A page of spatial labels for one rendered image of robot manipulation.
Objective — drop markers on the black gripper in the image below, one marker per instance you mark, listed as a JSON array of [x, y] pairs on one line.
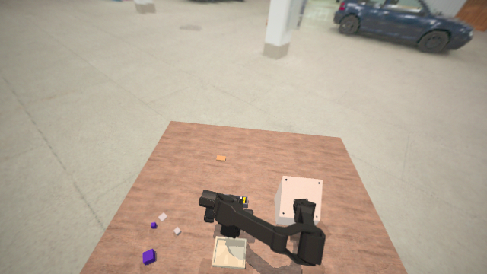
[[209, 218]]

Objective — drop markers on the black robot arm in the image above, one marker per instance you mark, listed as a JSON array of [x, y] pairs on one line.
[[229, 213]]

